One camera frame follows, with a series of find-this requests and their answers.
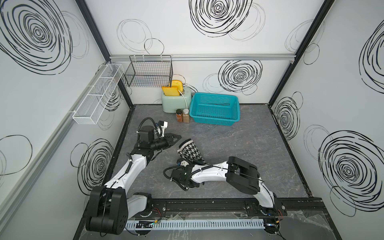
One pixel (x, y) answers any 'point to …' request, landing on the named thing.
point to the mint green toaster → (170, 103)
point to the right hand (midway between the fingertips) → (199, 163)
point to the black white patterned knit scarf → (187, 149)
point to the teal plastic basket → (214, 109)
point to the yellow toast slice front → (172, 91)
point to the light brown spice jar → (186, 115)
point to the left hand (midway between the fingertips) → (179, 138)
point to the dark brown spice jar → (179, 115)
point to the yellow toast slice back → (178, 84)
